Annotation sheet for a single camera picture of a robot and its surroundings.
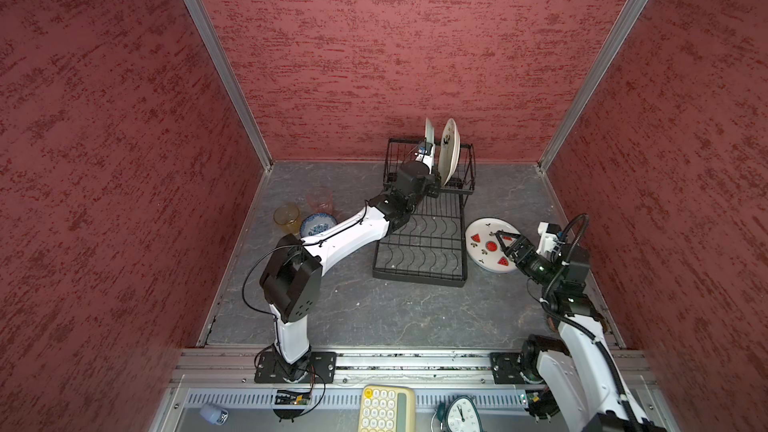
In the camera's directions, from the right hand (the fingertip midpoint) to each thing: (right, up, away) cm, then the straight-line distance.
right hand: (497, 244), depth 80 cm
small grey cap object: (-69, -35, -15) cm, 79 cm away
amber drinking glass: (-66, +5, +22) cm, 70 cm away
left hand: (-18, +20, +2) cm, 27 cm away
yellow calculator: (-30, -36, -12) cm, 49 cm away
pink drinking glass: (-56, +10, +26) cm, 62 cm away
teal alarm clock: (-13, -35, -15) cm, 41 cm away
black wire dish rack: (-17, -3, +15) cm, 23 cm away
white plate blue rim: (+1, -4, +15) cm, 16 cm away
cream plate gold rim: (-14, +25, -5) cm, 29 cm away
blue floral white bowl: (-54, +4, +12) cm, 55 cm away
